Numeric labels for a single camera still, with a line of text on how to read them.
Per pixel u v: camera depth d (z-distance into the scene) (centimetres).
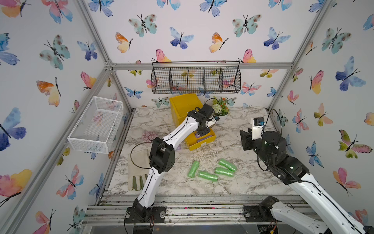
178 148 96
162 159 57
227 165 89
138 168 54
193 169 88
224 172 86
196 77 99
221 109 99
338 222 39
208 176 84
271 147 48
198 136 85
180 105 93
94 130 111
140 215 64
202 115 68
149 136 93
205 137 92
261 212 66
